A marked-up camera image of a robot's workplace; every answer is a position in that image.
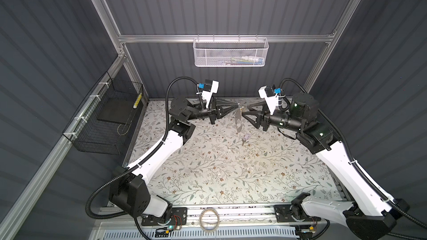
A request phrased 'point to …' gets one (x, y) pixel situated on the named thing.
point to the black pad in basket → (117, 110)
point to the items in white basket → (242, 60)
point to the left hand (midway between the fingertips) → (240, 110)
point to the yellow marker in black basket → (137, 100)
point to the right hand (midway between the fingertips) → (249, 110)
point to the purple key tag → (247, 135)
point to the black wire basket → (102, 124)
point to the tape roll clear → (200, 218)
